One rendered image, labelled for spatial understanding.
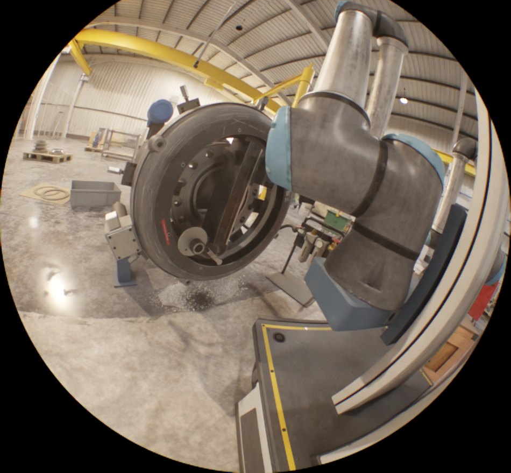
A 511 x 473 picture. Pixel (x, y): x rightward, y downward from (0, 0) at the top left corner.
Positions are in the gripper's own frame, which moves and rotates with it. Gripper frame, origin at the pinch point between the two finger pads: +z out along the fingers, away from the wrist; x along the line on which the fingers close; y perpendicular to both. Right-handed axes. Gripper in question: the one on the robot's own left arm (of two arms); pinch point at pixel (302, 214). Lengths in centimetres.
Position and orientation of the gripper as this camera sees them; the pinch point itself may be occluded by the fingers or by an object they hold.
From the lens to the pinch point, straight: 86.5
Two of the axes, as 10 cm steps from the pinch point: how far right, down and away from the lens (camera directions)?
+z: -1.7, 7.8, 6.0
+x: -9.8, -2.2, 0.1
